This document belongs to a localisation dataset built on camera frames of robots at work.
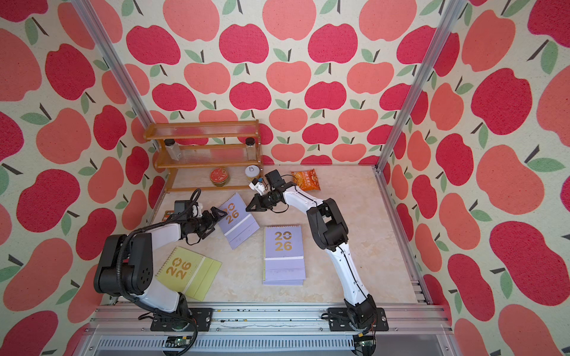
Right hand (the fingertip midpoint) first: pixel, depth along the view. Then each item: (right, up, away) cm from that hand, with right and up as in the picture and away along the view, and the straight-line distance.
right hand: (248, 212), depth 96 cm
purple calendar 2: (-4, -5, -1) cm, 6 cm away
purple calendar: (+16, -17, -14) cm, 27 cm away
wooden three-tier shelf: (-26, +28, +23) cm, 45 cm away
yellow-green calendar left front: (-21, -22, -12) cm, 33 cm away
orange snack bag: (+27, +15, +15) cm, 34 cm away
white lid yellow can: (-1, +19, +15) cm, 25 cm away
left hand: (-11, -4, -2) cm, 12 cm away
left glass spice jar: (-34, +29, +2) cm, 45 cm away
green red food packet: (-39, -1, +5) cm, 39 cm away
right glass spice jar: (+1, +29, +3) cm, 29 cm away
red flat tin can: (-18, +16, +15) cm, 29 cm away
